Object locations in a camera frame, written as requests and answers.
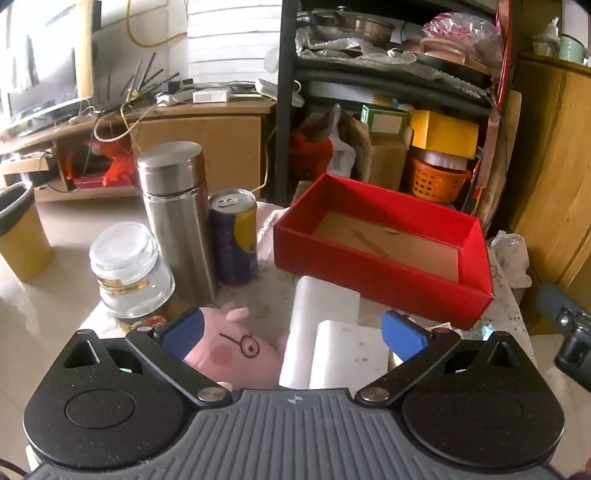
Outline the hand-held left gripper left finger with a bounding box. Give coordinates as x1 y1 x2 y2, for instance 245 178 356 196
60 307 234 409

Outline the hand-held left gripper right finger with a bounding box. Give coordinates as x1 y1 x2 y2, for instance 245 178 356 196
353 310 529 407

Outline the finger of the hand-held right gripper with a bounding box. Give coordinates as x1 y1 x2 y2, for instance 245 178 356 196
538 282 591 386

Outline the pink pig plush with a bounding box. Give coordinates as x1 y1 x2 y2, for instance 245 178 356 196
182 300 289 393

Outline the white foam block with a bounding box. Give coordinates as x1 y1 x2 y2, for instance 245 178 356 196
309 319 393 391
279 275 362 388

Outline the red cardboard box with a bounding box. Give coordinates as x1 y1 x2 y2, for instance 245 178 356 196
272 173 496 330

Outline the clear plastic bag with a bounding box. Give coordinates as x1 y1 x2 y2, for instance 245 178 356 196
489 230 534 289

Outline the glass jar with label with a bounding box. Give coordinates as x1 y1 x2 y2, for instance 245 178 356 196
89 222 185 335

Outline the blue yellow drink can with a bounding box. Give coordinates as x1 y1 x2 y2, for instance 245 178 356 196
209 188 259 284

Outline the steel thermos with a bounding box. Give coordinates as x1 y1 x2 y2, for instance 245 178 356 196
137 141 220 305

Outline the wooden wardrobe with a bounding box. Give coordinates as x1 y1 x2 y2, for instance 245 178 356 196
510 46 591 337

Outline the brown cardboard sheet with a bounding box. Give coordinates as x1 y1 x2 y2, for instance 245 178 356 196
478 90 522 227

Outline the floral tablecloth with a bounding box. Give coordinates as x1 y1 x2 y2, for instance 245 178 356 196
83 200 532 370

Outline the orange plastic basket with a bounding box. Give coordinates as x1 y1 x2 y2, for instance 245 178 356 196
411 157 474 204

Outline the yellow trash bin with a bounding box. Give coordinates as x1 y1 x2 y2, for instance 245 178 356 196
0 181 55 282

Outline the clear plastic container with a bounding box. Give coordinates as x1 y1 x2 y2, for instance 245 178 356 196
418 150 467 174

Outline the brown cardboard box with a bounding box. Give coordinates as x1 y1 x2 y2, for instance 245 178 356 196
339 111 411 192

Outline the red toy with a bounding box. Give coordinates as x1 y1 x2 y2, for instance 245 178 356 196
90 136 139 188

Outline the white printed plastic bag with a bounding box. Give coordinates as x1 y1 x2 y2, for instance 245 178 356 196
323 104 358 176

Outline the wooden television cabinet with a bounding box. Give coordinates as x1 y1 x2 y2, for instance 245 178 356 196
0 99 278 204

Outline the yellow box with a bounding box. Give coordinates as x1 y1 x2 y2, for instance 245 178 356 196
409 110 480 160

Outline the red plastic bag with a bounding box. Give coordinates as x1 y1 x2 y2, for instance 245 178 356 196
288 122 335 178

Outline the green box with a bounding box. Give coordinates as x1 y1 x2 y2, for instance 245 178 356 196
360 104 411 137

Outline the black router with antennas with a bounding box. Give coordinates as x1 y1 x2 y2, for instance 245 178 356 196
99 53 181 112

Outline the green ceramic cup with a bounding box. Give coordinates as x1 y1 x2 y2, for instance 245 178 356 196
558 34 591 63

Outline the black metal shelf rack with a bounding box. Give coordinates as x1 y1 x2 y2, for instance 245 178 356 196
277 0 515 208

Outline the pink plastic bag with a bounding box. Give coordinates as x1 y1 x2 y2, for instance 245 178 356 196
421 11 504 70

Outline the television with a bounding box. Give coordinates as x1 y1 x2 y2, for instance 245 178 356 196
0 0 96 134

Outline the clear bubble wrap sheet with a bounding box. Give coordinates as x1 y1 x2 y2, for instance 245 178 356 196
295 28 490 93

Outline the steel pot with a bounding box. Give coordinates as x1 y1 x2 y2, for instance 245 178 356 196
298 6 402 47

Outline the yellow cable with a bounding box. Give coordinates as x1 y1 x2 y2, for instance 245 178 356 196
95 0 190 144

